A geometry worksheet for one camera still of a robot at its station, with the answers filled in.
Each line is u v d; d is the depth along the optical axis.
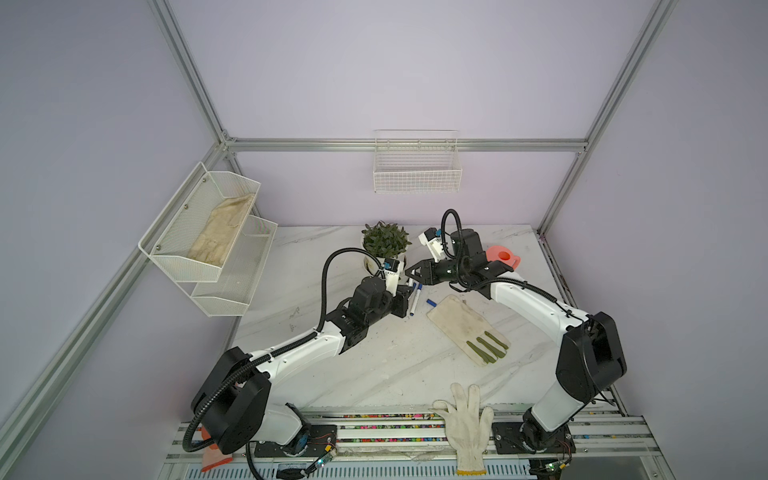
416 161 0.94
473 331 0.92
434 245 0.76
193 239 0.77
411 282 0.80
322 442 0.74
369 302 0.62
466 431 0.76
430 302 0.99
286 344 0.49
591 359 0.45
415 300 0.98
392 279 0.72
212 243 0.77
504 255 0.98
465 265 0.67
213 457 0.71
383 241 0.94
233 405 0.41
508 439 0.74
